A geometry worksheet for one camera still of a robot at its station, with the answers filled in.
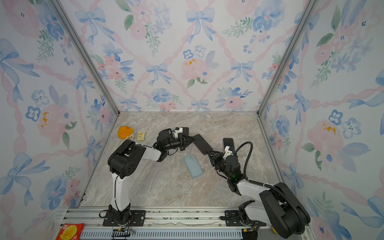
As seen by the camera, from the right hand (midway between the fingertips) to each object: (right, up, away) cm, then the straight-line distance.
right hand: (206, 150), depth 84 cm
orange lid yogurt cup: (-51, +10, +12) cm, 53 cm away
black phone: (-3, +3, +5) cm, 6 cm away
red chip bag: (-64, -36, -14) cm, 75 cm away
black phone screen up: (+17, +3, +20) cm, 26 cm away
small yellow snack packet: (-44, +7, +20) cm, 49 cm away
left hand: (-6, +6, +3) cm, 9 cm away
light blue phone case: (-8, -11, +9) cm, 16 cm away
